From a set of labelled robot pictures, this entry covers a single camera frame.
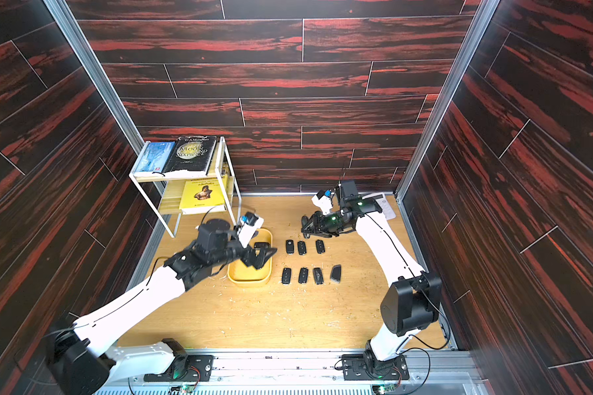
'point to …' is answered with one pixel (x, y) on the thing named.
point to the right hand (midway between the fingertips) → (311, 229)
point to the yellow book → (203, 196)
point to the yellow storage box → (239, 273)
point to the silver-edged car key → (318, 276)
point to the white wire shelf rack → (172, 194)
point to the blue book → (155, 157)
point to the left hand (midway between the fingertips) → (268, 241)
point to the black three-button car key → (303, 275)
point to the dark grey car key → (336, 273)
